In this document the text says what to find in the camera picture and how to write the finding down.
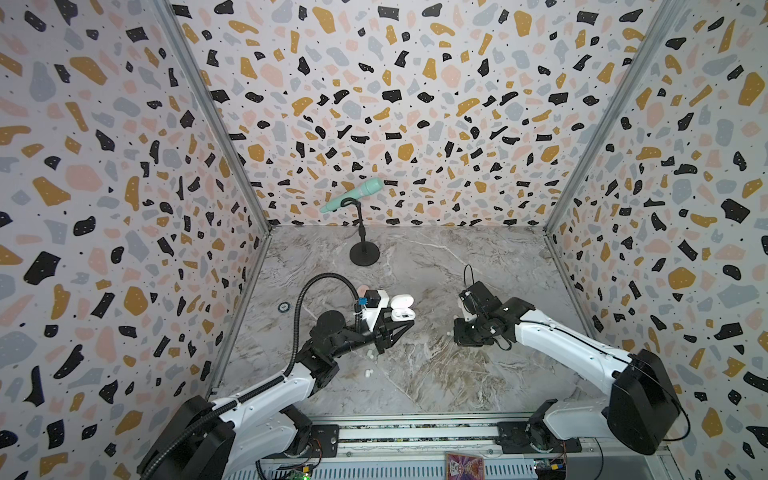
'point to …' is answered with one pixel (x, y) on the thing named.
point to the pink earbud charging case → (361, 290)
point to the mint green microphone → (369, 187)
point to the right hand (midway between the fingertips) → (454, 333)
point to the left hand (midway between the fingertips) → (413, 316)
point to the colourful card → (464, 467)
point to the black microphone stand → (364, 253)
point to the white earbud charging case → (401, 308)
